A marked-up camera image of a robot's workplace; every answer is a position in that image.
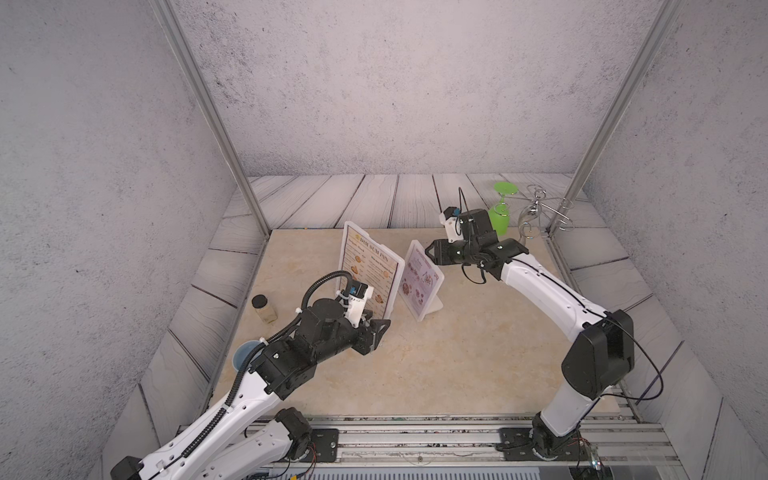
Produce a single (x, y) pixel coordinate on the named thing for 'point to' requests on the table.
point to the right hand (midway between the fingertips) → (433, 249)
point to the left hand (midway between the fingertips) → (386, 321)
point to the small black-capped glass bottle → (261, 306)
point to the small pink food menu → (421, 278)
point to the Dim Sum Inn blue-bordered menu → (371, 263)
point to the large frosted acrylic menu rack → (398, 274)
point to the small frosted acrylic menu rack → (436, 303)
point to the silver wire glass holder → (555, 209)
